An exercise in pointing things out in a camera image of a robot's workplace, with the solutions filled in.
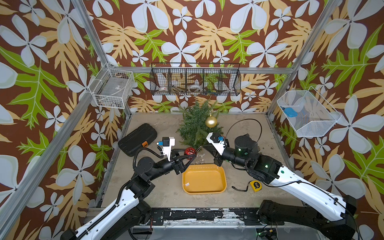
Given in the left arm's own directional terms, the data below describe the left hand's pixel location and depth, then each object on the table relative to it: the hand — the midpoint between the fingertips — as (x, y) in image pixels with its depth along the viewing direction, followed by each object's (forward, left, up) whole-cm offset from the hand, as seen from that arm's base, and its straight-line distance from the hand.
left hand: (193, 153), depth 61 cm
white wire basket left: (+42, +48, +1) cm, 64 cm away
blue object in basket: (+32, -57, -7) cm, 66 cm away
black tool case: (+26, +36, -28) cm, 52 cm away
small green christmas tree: (+16, -1, -6) cm, 17 cm away
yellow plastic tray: (0, -6, -30) cm, 31 cm away
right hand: (+4, -4, -1) cm, 6 cm away
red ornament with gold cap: (0, +2, +2) cm, 2 cm away
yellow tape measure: (-4, -35, -30) cm, 47 cm away
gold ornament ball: (+16, -9, +1) cm, 18 cm away
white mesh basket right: (+23, -64, -2) cm, 68 cm away
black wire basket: (+56, -1, -1) cm, 56 cm away
